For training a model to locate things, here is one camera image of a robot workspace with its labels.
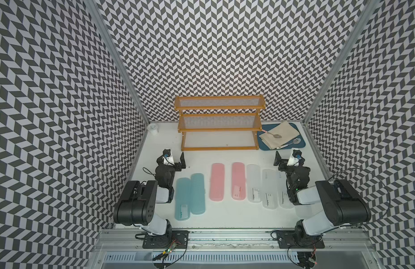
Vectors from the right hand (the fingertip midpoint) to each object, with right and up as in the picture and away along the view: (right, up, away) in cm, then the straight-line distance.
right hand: (285, 153), depth 89 cm
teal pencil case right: (-47, -22, +1) cm, 52 cm away
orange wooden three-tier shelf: (-34, +19, +34) cm, 52 cm away
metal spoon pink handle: (+2, +10, +19) cm, 22 cm away
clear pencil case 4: (+7, -28, -6) cm, 30 cm away
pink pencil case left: (-37, -16, +1) cm, 40 cm away
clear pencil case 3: (-4, -23, -7) cm, 24 cm away
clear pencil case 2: (-8, -19, 0) cm, 21 cm away
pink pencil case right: (-25, -15, +2) cm, 29 cm away
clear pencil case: (-17, -16, 0) cm, 24 cm away
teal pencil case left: (-54, -22, -6) cm, 59 cm away
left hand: (-60, 0, +2) cm, 60 cm away
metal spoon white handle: (+13, +6, +15) cm, 21 cm away
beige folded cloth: (+11, +13, +23) cm, 28 cm away
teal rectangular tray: (-2, +16, +26) cm, 31 cm away
